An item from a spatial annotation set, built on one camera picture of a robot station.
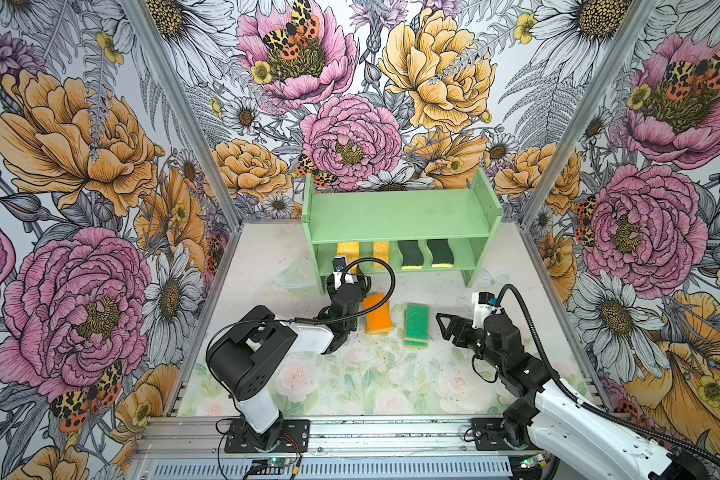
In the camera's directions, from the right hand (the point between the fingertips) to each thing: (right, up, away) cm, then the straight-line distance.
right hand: (446, 327), depth 82 cm
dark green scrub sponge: (+2, +20, +13) cm, 23 cm away
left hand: (-27, +14, +9) cm, 31 cm away
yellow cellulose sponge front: (-17, +21, +12) cm, 29 cm away
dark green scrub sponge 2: (-7, +19, +12) cm, 23 cm away
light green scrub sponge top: (-6, -1, +8) cm, 10 cm away
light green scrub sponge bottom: (-7, -6, +6) cm, 12 cm away
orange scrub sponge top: (-18, 0, +8) cm, 20 cm away
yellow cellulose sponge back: (-26, +20, +7) cm, 33 cm away
